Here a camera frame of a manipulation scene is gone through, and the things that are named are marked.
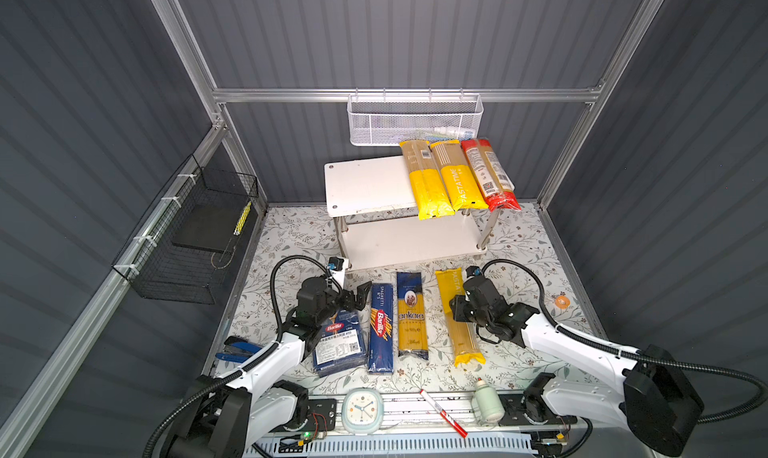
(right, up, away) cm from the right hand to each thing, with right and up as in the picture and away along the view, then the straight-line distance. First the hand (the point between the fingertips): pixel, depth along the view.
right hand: (455, 304), depth 86 cm
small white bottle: (+4, -19, -16) cm, 25 cm away
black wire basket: (-72, +15, -14) cm, 75 cm away
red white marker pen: (-5, -24, -13) cm, 28 cm away
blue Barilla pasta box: (-32, -9, -8) cm, 34 cm away
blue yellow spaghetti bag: (-13, -4, +3) cm, 14 cm away
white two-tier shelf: (-23, +26, -12) cm, 37 cm away
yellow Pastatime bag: (+2, -11, -5) cm, 12 cm away
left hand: (-29, +8, -1) cm, 30 cm away
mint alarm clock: (-26, -23, -14) cm, 37 cm away
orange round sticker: (+36, -1, +8) cm, 37 cm away
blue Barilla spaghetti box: (-22, -7, -1) cm, 23 cm away
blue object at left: (-62, -12, -3) cm, 63 cm away
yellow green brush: (-59, +25, -6) cm, 64 cm away
